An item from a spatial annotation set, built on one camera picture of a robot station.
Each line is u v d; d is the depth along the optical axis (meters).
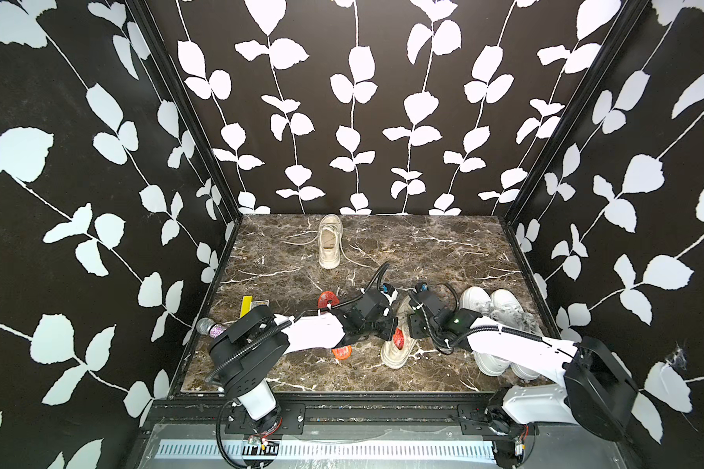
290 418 0.73
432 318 0.65
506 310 0.87
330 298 0.96
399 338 0.84
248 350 0.41
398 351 0.78
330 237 1.08
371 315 0.68
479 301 0.90
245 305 0.93
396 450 0.70
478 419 0.74
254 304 0.93
